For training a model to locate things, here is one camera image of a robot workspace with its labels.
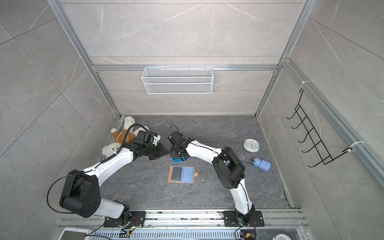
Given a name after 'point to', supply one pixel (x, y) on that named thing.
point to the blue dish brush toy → (260, 163)
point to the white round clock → (251, 145)
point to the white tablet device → (74, 233)
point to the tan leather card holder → (182, 174)
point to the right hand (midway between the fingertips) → (174, 152)
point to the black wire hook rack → (319, 146)
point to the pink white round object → (281, 236)
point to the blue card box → (175, 160)
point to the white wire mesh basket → (177, 80)
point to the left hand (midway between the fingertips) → (169, 149)
